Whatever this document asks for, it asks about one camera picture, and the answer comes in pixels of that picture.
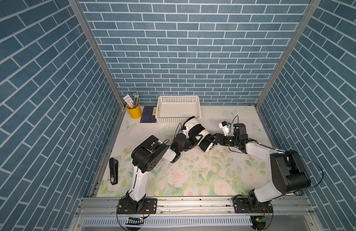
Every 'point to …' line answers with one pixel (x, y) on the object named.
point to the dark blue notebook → (146, 116)
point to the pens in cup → (135, 96)
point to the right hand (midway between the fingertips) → (213, 139)
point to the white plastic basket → (177, 109)
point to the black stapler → (114, 171)
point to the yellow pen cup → (135, 112)
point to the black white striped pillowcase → (196, 128)
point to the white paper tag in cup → (129, 101)
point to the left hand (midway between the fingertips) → (206, 138)
